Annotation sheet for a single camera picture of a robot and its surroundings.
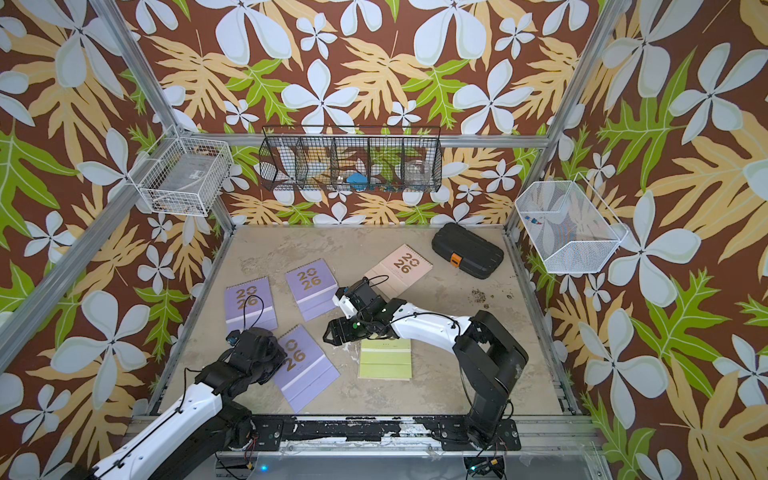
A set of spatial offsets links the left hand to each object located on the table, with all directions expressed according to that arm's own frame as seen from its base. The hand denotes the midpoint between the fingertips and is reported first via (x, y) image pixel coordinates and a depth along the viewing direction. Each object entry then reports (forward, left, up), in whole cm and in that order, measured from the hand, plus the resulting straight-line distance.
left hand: (291, 347), depth 85 cm
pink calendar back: (+30, -32, -3) cm, 44 cm away
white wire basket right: (+27, -78, +23) cm, 86 cm away
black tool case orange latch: (+35, -57, +3) cm, 67 cm away
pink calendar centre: (-8, -27, -3) cm, 28 cm away
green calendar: (-2, -27, -2) cm, 27 cm away
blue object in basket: (+44, -18, +25) cm, 54 cm away
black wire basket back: (+54, -14, +27) cm, 62 cm away
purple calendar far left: (+15, +17, -2) cm, 23 cm away
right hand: (+2, -12, +5) cm, 13 cm away
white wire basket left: (+40, +33, +31) cm, 60 cm away
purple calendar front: (-6, -5, -3) cm, 8 cm away
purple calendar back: (+22, -3, -3) cm, 22 cm away
